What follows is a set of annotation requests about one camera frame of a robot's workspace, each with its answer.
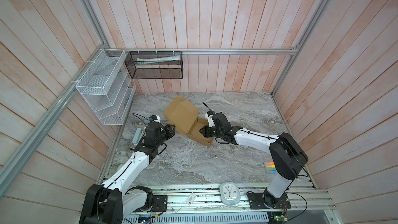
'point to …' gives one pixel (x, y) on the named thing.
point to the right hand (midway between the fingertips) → (200, 130)
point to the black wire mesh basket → (155, 65)
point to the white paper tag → (190, 199)
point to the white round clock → (230, 193)
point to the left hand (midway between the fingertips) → (173, 129)
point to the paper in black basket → (145, 60)
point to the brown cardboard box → (183, 115)
